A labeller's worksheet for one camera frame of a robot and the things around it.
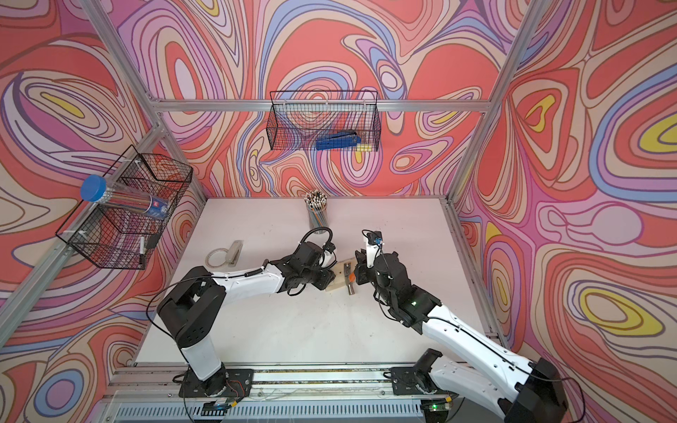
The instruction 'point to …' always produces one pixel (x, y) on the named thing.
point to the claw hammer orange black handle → (350, 278)
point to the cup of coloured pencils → (316, 203)
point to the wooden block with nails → (339, 280)
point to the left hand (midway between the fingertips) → (333, 276)
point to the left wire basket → (107, 236)
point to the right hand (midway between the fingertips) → (359, 259)
